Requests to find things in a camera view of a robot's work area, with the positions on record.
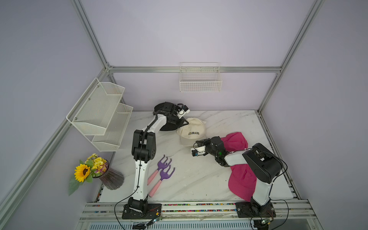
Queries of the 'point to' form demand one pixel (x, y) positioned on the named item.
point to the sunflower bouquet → (94, 166)
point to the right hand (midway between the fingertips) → (199, 139)
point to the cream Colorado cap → (193, 131)
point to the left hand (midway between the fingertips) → (186, 123)
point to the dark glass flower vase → (112, 178)
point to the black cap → (166, 108)
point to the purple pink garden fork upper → (160, 166)
